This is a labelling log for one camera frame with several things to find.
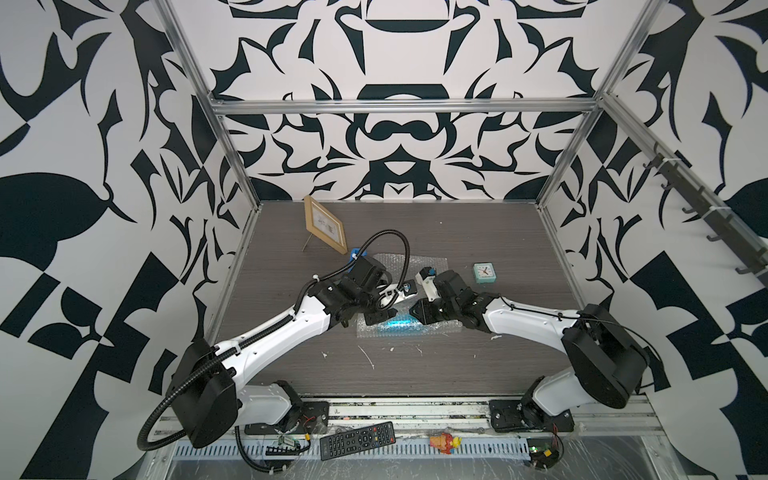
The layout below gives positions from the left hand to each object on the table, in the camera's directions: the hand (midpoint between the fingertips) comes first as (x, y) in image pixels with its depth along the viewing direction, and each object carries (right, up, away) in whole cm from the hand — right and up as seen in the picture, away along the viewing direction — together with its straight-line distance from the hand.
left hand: (388, 292), depth 80 cm
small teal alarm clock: (+32, +3, +19) cm, 37 cm away
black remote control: (-7, -32, -10) cm, 35 cm away
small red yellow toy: (+13, -32, -12) cm, 36 cm away
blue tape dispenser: (-11, +9, +21) cm, 25 cm away
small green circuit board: (-23, -33, -9) cm, 41 cm away
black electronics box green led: (+36, -36, -9) cm, 52 cm away
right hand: (+6, -6, +7) cm, 11 cm away
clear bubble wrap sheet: (+2, +7, -15) cm, 17 cm away
